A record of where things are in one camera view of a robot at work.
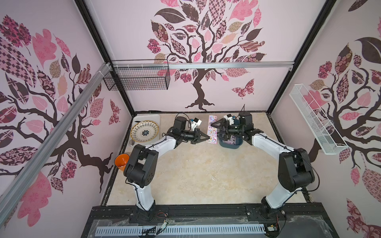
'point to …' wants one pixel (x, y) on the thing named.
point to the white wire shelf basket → (325, 134)
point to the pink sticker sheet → (212, 131)
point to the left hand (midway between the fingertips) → (208, 139)
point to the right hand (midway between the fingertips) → (212, 131)
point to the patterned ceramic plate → (144, 131)
